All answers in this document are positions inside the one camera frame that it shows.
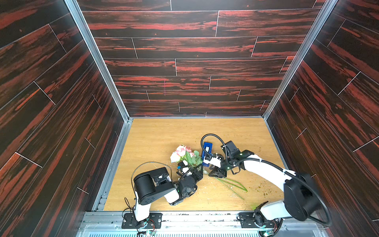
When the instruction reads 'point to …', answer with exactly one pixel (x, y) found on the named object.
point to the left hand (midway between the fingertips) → (205, 166)
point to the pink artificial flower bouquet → (192, 157)
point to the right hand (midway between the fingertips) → (213, 168)
